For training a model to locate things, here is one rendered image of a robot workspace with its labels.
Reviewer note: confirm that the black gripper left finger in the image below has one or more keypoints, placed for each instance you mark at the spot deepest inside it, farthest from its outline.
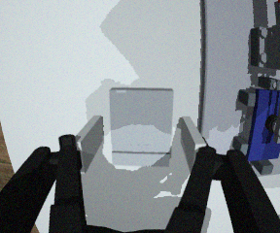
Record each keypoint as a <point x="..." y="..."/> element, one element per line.
<point x="24" y="195"/>

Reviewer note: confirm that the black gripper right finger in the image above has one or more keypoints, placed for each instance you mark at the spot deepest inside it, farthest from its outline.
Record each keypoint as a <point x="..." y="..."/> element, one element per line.
<point x="249" y="207"/>

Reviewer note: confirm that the grey fixture plate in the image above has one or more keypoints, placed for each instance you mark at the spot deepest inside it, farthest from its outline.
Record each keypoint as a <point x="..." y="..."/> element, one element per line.
<point x="226" y="66"/>

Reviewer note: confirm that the blue metal block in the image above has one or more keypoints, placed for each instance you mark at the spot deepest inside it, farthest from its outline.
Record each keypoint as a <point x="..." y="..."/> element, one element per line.
<point x="260" y="140"/>

